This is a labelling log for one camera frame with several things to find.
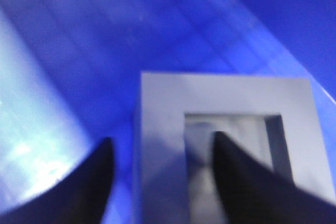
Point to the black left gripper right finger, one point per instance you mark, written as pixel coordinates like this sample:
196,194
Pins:
257,197

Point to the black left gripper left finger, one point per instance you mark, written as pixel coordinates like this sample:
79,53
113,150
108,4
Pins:
78,195

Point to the large blue plastic bin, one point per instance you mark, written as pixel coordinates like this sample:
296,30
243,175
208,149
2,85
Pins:
131,24

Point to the grey block with square hole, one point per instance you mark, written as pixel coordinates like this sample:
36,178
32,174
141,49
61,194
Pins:
162,98

